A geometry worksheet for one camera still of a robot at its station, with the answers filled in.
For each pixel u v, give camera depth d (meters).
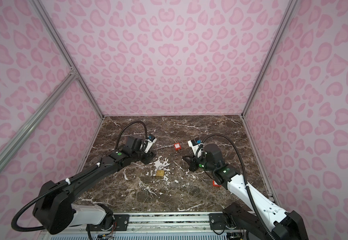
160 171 0.89
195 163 0.66
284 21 0.73
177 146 1.00
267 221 0.40
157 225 0.73
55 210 0.40
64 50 0.82
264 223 0.40
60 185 0.43
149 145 0.71
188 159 0.72
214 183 0.85
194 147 0.68
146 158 0.74
